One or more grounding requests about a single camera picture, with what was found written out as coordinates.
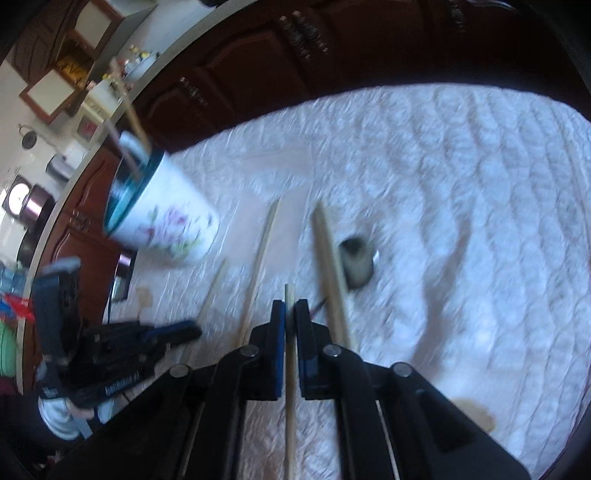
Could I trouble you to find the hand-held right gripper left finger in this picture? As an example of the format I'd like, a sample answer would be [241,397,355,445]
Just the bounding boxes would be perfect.
[46,299,286,480]

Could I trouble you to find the white quilted cloth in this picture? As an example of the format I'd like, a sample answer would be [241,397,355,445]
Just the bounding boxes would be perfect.
[98,84,591,480]

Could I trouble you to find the metallic pink pot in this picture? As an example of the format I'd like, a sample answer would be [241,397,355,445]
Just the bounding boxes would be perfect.
[20,184,55,223]

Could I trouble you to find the wooden chopstick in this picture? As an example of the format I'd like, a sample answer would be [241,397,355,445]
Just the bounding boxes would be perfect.
[110,57,151,154]
[106,121,144,179]
[237,198,282,348]
[284,283,297,480]
[182,257,230,366]
[313,204,359,352]

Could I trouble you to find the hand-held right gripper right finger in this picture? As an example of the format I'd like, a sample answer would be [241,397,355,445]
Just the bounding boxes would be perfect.
[295,298,533,480]

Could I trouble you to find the green plastic basin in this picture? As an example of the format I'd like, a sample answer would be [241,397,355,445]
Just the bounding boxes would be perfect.
[0,322,20,378]

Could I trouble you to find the brown wooden kitchen cabinets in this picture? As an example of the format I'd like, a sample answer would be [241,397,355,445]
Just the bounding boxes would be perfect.
[17,0,591,333]

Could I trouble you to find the wooden wall cabinet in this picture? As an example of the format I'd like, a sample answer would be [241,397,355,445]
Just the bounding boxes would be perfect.
[19,0,122,123]

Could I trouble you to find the person's left hand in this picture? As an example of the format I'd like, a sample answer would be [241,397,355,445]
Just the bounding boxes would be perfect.
[36,360,117,440]

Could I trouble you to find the metal spoon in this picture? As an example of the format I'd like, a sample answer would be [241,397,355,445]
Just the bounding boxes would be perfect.
[314,236,380,319]

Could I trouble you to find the white floral utensil holder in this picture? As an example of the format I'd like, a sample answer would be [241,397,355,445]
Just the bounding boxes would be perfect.
[102,131,221,269]

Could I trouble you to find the silver kettle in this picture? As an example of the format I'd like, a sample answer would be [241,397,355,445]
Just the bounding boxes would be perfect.
[45,154,75,184]

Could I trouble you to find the black smartphone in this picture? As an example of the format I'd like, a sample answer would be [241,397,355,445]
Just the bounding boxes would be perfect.
[110,248,138,304]

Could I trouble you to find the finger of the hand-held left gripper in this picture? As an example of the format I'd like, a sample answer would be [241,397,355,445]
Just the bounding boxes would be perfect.
[138,319,203,348]

